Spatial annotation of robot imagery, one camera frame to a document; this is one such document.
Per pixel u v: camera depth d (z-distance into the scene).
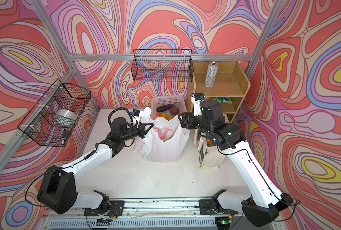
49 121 0.73
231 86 0.89
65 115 0.72
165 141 0.73
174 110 1.10
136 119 0.65
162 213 0.72
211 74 0.80
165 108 1.16
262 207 0.37
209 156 0.75
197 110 0.55
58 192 0.41
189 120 0.55
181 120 0.62
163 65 0.94
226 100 0.98
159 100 1.16
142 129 0.70
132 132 0.69
